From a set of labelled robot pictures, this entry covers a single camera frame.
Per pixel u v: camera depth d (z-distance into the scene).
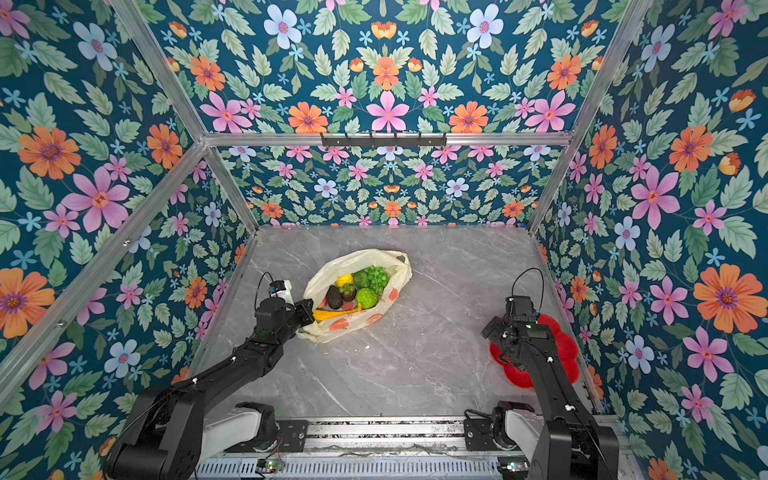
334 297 0.95
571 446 0.39
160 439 0.41
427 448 0.72
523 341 0.57
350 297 0.96
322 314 0.92
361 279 0.99
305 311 0.78
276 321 0.68
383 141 0.93
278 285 0.77
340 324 0.88
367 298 0.93
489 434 0.73
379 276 0.99
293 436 0.74
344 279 0.98
